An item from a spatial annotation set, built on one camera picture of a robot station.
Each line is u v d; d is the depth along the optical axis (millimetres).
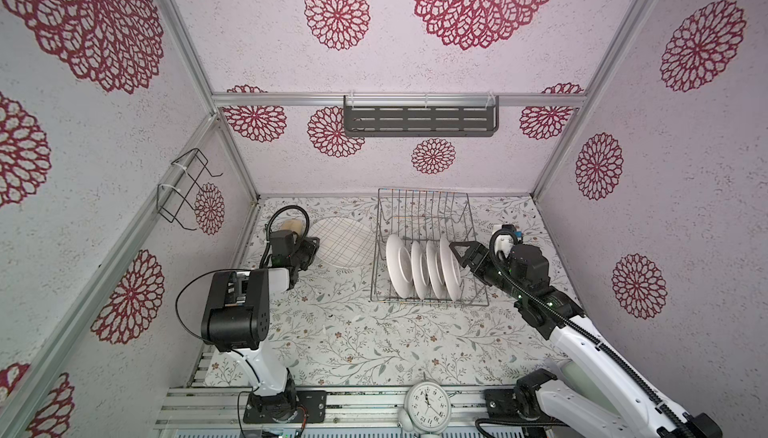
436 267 852
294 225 1060
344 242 1031
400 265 841
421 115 955
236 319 481
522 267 557
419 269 849
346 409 748
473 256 650
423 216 1130
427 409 701
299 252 857
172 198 736
